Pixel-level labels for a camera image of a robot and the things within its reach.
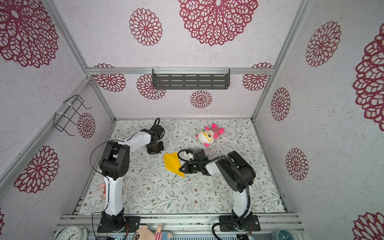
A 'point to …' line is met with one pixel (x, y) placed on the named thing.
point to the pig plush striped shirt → (145, 233)
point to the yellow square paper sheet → (173, 163)
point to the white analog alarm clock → (76, 232)
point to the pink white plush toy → (206, 136)
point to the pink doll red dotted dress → (103, 186)
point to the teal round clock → (282, 234)
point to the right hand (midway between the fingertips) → (179, 168)
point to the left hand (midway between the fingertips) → (159, 154)
